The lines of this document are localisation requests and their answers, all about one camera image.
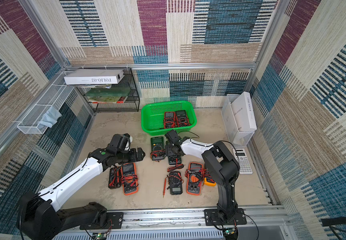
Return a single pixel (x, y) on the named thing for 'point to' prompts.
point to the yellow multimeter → (208, 179)
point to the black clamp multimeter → (175, 183)
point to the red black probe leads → (177, 166)
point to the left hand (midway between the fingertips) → (138, 154)
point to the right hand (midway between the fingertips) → (172, 149)
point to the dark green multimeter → (172, 159)
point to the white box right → (243, 112)
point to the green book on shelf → (107, 94)
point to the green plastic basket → (158, 118)
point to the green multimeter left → (157, 152)
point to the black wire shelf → (130, 104)
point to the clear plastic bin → (237, 138)
